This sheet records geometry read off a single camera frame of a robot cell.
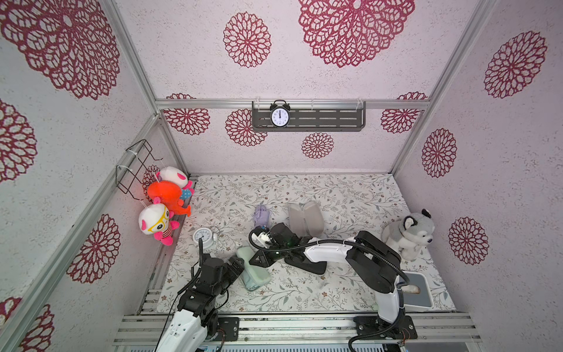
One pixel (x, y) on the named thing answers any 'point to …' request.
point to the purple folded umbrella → (262, 216)
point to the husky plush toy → (410, 235)
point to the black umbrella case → (299, 259)
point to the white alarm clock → (209, 237)
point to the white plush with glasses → (155, 219)
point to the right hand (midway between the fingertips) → (248, 261)
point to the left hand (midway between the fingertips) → (240, 268)
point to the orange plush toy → (168, 193)
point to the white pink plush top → (174, 174)
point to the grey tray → (416, 293)
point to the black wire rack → (137, 158)
